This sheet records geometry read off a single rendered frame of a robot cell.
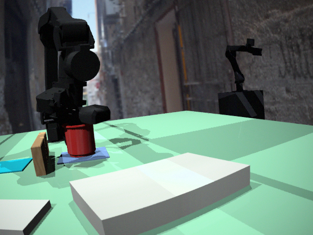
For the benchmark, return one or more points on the red cup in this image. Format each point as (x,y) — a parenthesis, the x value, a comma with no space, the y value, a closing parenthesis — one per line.
(80,139)

